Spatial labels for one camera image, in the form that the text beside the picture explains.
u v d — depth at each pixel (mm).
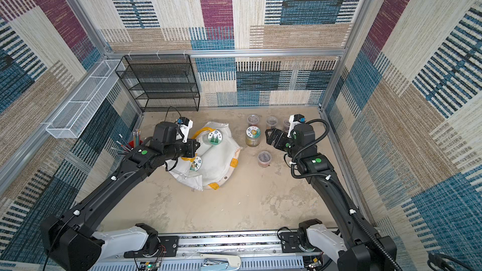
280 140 673
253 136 966
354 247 385
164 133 567
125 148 893
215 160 943
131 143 916
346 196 452
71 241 369
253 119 1083
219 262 684
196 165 892
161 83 1089
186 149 676
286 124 1047
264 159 916
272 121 1057
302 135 558
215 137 961
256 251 729
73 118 715
